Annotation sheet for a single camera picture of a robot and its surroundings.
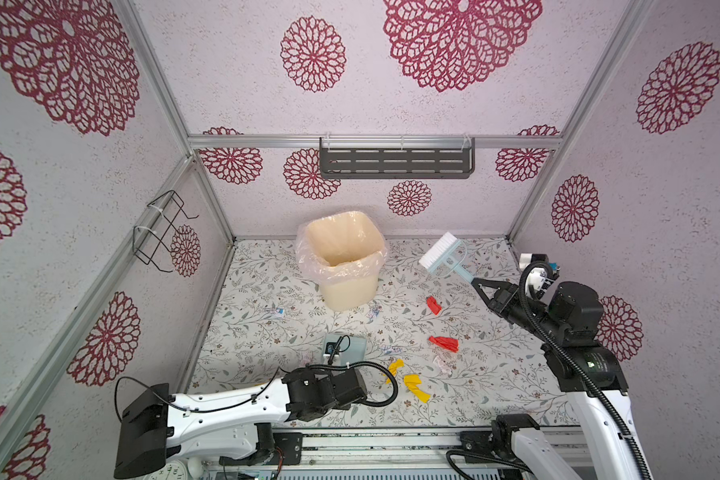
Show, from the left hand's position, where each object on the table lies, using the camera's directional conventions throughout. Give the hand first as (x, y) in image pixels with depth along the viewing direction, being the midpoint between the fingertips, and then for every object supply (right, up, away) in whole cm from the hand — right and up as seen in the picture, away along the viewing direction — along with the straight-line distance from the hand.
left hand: (341, 394), depth 77 cm
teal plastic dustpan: (+4, +7, +13) cm, 15 cm away
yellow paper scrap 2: (+20, 0, +9) cm, 21 cm away
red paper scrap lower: (+32, +9, +15) cm, 37 cm away
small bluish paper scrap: (+10, +18, +23) cm, 31 cm away
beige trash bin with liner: (0, +38, +26) cm, 46 cm away
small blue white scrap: (-21, +19, +21) cm, 35 cm away
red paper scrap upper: (+29, +20, +23) cm, 42 cm away
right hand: (+29, +30, -14) cm, 44 cm away
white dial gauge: (-38, -13, -9) cm, 41 cm away
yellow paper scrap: (+15, +3, +11) cm, 18 cm away
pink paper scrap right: (+30, +4, +10) cm, 32 cm away
